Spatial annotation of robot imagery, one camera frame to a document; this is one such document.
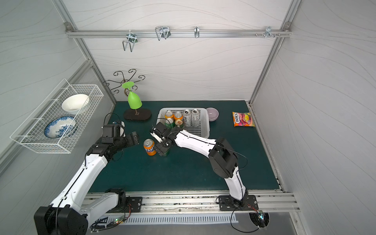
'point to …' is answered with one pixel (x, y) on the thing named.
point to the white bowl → (74, 103)
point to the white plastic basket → (202, 130)
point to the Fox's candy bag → (243, 119)
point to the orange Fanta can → (148, 144)
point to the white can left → (187, 118)
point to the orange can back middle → (178, 115)
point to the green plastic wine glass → (134, 101)
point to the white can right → (195, 116)
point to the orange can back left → (169, 114)
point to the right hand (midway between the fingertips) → (163, 142)
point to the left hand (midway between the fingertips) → (131, 137)
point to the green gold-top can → (178, 122)
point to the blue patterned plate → (60, 127)
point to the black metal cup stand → (138, 114)
